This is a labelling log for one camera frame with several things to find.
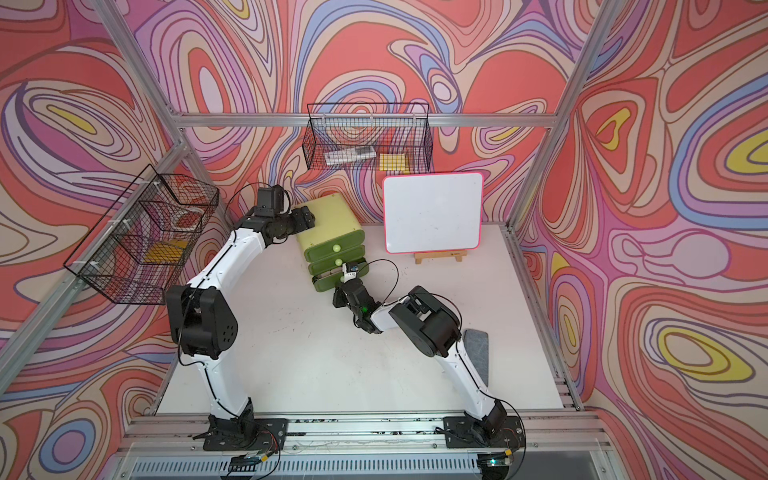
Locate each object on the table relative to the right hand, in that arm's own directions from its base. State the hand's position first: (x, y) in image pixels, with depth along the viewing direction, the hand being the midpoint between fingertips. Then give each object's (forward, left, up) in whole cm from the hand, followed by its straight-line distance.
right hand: (337, 291), depth 101 cm
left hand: (+13, +7, +22) cm, 26 cm away
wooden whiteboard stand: (+12, -29, +3) cm, 31 cm away
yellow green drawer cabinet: (+6, -2, +20) cm, 21 cm away
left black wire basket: (-6, +45, +31) cm, 55 cm away
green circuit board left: (-48, +19, -2) cm, 51 cm away
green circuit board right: (-49, -42, -2) cm, 65 cm away
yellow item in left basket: (-8, +35, +32) cm, 49 cm away
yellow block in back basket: (+24, -21, +34) cm, 47 cm away
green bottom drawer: (0, +2, +6) cm, 6 cm away
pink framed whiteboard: (+20, -34, +17) cm, 43 cm away
